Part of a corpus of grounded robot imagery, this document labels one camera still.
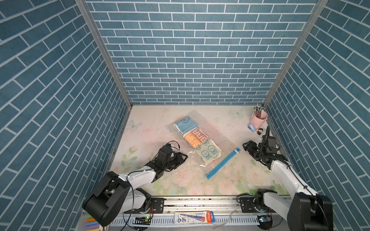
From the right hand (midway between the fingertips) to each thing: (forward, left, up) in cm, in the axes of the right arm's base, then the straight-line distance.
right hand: (247, 147), depth 88 cm
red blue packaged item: (-37, +28, -6) cm, 47 cm away
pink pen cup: (+22, -11, +4) cm, 25 cm away
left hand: (-10, +35, -2) cm, 37 cm away
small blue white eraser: (+20, -8, -6) cm, 22 cm away
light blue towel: (+18, +41, -5) cm, 45 cm away
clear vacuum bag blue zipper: (+2, +9, -8) cm, 13 cm away
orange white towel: (+6, +33, -3) cm, 33 cm away
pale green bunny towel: (-2, +23, -5) cm, 24 cm away
